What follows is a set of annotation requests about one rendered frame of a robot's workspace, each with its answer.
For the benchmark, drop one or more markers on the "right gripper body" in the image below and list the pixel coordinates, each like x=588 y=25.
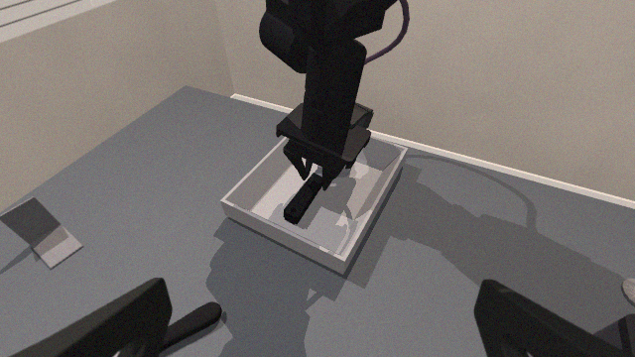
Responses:
x=322 y=135

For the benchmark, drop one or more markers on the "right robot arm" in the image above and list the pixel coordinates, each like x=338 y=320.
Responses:
x=335 y=61

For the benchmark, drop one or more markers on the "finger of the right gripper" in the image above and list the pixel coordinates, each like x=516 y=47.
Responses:
x=303 y=170
x=327 y=176

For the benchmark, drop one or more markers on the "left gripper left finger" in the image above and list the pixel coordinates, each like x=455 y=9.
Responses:
x=134 y=324

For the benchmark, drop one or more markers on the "black-handled putty knife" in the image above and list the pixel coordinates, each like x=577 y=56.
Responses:
x=192 y=323

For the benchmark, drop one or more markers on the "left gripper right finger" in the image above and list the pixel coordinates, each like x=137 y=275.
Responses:
x=510 y=325

